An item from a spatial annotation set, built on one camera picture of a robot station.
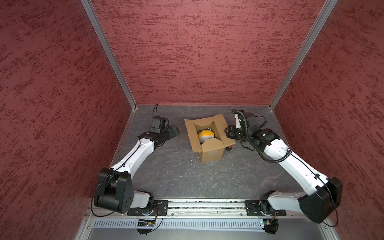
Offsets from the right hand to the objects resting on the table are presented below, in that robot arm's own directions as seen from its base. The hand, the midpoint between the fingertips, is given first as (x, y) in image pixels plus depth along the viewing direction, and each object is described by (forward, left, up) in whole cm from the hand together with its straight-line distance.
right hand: (227, 134), depth 79 cm
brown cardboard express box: (-7, +9, -5) cm, 12 cm away
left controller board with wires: (-36, +42, -21) cm, 59 cm away
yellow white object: (+8, +11, -12) cm, 18 cm away
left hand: (+6, +31, -7) cm, 32 cm away
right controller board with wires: (-40, -18, -22) cm, 49 cm away
